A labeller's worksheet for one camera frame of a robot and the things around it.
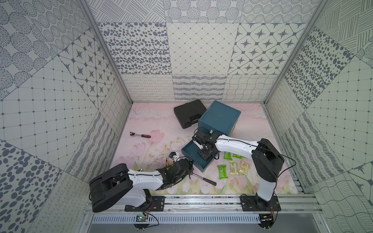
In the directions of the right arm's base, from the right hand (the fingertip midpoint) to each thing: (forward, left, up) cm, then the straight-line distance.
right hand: (206, 153), depth 89 cm
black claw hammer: (-15, -1, -4) cm, 16 cm away
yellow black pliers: (-5, +24, -2) cm, 25 cm away
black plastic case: (+32, +12, +1) cm, 34 cm away
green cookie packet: (0, -14, -3) cm, 14 cm away
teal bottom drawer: (+2, +10, -3) cm, 11 cm away
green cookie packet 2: (-10, -9, -3) cm, 14 cm away
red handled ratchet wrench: (+14, +51, -2) cm, 53 cm away
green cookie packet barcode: (-16, -10, +30) cm, 35 cm away
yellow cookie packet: (-7, -16, -3) cm, 18 cm away
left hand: (-6, +6, +3) cm, 9 cm away
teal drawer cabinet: (+14, -8, +18) cm, 24 cm away
